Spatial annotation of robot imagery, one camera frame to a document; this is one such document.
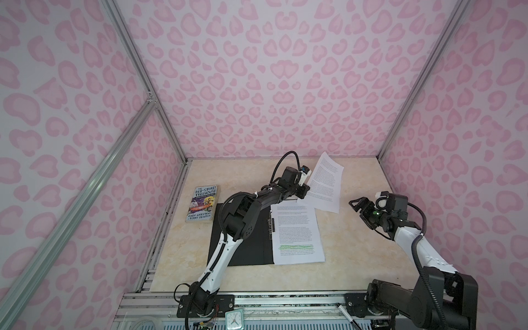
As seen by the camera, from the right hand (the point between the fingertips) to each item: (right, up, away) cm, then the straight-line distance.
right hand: (356, 205), depth 85 cm
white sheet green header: (-24, -13, +5) cm, 28 cm away
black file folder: (-41, -19, +1) cm, 45 cm away
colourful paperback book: (-67, -2, +13) cm, 68 cm away
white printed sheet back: (-7, +8, +22) cm, 25 cm away
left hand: (-15, +8, +17) cm, 24 cm away
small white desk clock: (-47, -36, -16) cm, 62 cm away
